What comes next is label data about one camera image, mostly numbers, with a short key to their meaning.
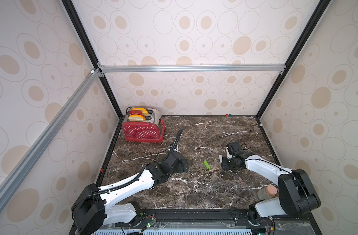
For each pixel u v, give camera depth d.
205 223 0.73
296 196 0.43
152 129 0.94
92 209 0.39
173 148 0.70
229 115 1.24
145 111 0.94
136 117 0.91
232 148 0.73
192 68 1.16
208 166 0.92
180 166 0.61
